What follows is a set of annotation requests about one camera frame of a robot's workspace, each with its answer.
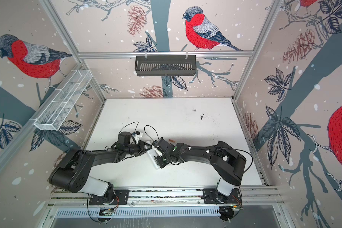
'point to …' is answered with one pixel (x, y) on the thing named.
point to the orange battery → (172, 140)
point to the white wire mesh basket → (54, 112)
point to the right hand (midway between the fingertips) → (158, 163)
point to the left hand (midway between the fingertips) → (151, 148)
